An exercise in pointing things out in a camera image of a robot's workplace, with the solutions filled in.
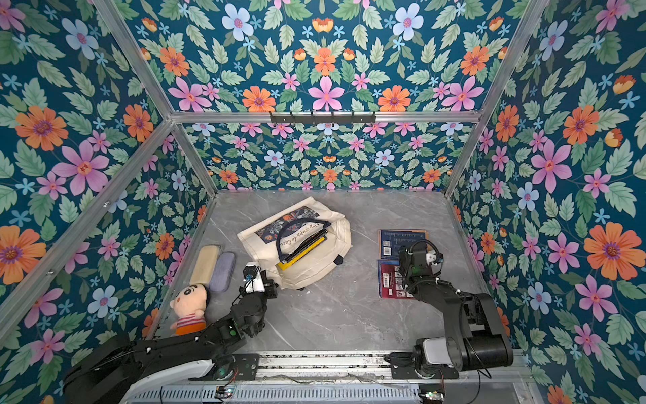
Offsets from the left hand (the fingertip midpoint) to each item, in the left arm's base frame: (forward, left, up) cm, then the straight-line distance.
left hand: (268, 267), depth 81 cm
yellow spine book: (+6, -3, -10) cm, 12 cm away
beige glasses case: (+9, +27, -10) cm, 30 cm away
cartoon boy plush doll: (-9, +25, -5) cm, 27 cm away
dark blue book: (+13, -45, -10) cm, 48 cm away
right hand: (+8, -50, -6) cm, 51 cm away
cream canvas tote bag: (+9, 0, +3) cm, 9 cm away
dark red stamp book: (-3, -42, -12) cm, 44 cm away
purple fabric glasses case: (+4, +19, -10) cm, 22 cm away
